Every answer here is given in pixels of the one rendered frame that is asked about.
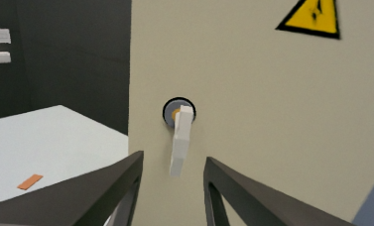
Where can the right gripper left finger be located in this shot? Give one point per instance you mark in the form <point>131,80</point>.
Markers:
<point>88,199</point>

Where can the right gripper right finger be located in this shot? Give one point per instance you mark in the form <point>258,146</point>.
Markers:
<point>256,203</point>

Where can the beige metal cabinet door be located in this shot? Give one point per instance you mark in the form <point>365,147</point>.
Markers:
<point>281,91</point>

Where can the orange flat rectangular tile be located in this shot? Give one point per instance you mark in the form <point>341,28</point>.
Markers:
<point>30,181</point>

